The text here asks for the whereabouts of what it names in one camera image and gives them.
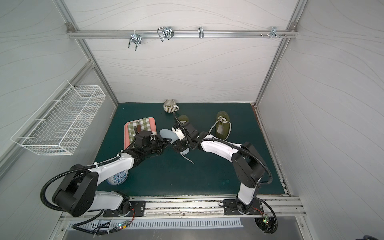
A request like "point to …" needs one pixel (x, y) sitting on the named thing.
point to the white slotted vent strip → (140, 224)
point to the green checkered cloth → (145, 125)
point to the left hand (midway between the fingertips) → (173, 139)
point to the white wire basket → (59, 126)
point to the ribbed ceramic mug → (169, 106)
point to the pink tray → (126, 134)
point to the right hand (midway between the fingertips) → (177, 142)
